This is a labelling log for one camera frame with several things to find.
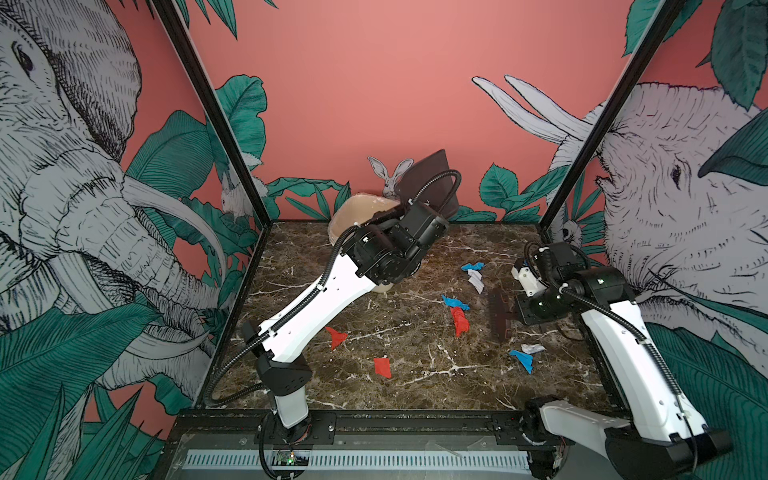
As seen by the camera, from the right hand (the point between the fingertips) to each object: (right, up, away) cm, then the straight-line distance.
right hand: (517, 308), depth 70 cm
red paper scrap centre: (-8, -9, +22) cm, 26 cm away
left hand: (-34, +22, -6) cm, 40 cm away
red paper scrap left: (-47, -13, +20) cm, 53 cm away
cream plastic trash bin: (-42, +26, +20) cm, 53 cm away
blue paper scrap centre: (-9, -4, +28) cm, 30 cm away
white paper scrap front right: (+12, -16, +18) cm, 26 cm away
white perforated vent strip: (-36, -37, 0) cm, 52 cm away
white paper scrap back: (-1, +4, +32) cm, 32 cm away
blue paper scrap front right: (+9, -18, +16) cm, 26 cm away
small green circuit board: (-55, -36, 0) cm, 66 cm away
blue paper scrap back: (+1, +8, +37) cm, 38 cm away
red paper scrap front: (-33, -20, +14) cm, 41 cm away
